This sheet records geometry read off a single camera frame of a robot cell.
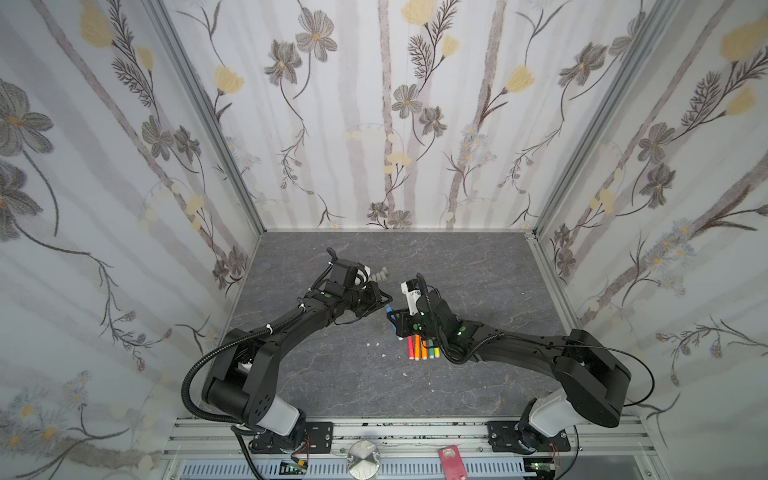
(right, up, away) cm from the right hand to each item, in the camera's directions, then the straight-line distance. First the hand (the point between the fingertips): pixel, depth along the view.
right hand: (381, 310), depth 80 cm
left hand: (+2, +5, +5) cm, 7 cm away
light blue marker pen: (+2, -1, +2) cm, 3 cm away
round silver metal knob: (-3, -27, -21) cm, 34 cm away
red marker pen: (+8, -13, +9) cm, 17 cm away
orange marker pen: (+11, -9, -5) cm, 15 cm away
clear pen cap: (0, +7, +25) cm, 26 cm away
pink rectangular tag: (+18, -36, -9) cm, 41 cm away
